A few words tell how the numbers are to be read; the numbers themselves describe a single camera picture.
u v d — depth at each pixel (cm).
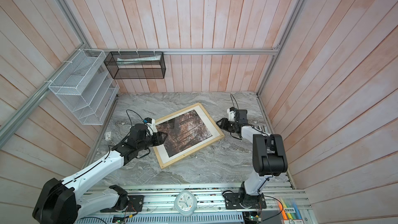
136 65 104
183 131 98
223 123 86
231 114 89
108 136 96
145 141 68
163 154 89
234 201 73
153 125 76
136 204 73
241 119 76
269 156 48
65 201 39
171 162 86
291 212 70
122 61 89
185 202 72
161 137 75
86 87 73
